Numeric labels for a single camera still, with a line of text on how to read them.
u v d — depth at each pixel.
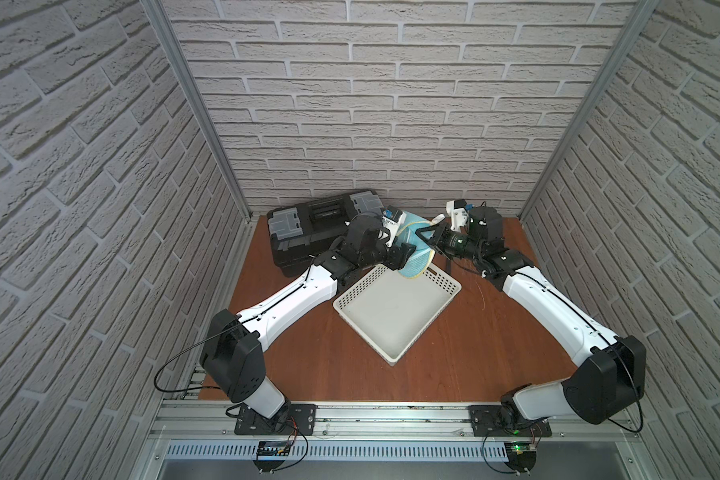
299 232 0.91
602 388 0.41
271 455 0.71
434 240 0.67
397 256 0.68
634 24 0.71
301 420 0.74
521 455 0.70
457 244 0.66
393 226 0.67
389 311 0.92
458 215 0.71
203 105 0.88
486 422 0.74
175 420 0.75
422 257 0.72
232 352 0.42
